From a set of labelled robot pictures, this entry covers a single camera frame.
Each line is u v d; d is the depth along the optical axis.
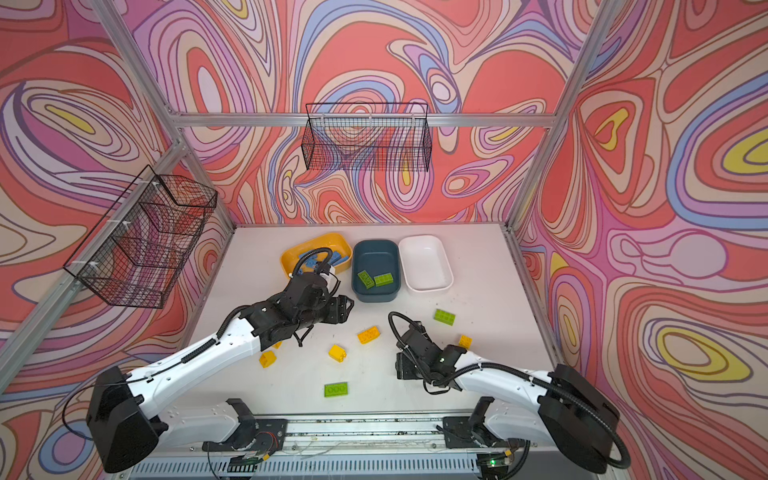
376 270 1.05
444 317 0.93
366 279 1.02
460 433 0.73
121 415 0.38
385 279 1.01
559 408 0.42
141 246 0.78
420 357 0.64
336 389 0.80
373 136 0.96
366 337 0.90
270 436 0.72
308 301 0.59
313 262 1.07
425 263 1.07
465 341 0.86
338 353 0.86
